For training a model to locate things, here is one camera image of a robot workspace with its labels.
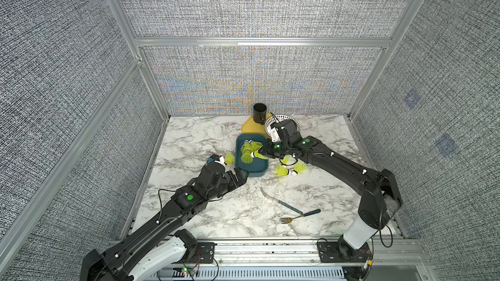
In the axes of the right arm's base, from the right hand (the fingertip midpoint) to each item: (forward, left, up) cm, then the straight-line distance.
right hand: (257, 146), depth 81 cm
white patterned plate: (+33, -13, -19) cm, 40 cm away
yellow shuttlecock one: (+10, +4, -17) cm, 20 cm away
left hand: (-13, +4, -1) cm, 14 cm away
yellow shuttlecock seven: (-14, -14, +7) cm, 21 cm away
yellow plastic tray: (+27, +2, -20) cm, 34 cm away
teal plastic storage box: (0, -2, -18) cm, 18 cm away
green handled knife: (-18, -12, -20) cm, 29 cm away
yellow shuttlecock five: (-1, -13, -20) cm, 24 cm away
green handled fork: (-25, -13, -19) cm, 34 cm away
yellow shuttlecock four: (-1, 0, -5) cm, 5 cm away
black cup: (+35, -3, -14) cm, 38 cm away
